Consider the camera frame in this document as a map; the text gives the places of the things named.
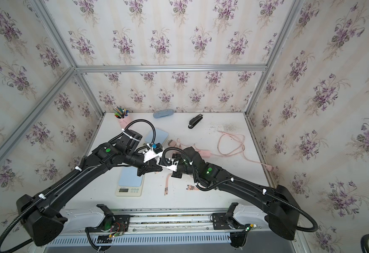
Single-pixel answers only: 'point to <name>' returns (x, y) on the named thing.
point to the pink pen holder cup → (124, 122)
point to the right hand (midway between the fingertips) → (167, 160)
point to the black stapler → (193, 122)
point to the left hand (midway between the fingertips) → (162, 167)
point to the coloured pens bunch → (120, 113)
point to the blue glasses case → (163, 113)
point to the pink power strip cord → (268, 167)
